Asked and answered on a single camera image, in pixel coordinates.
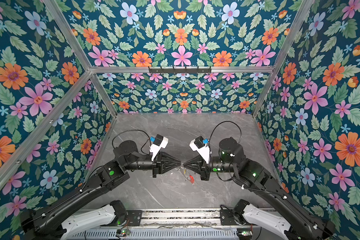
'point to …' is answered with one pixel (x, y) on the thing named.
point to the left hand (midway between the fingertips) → (179, 164)
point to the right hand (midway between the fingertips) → (185, 164)
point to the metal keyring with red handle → (184, 172)
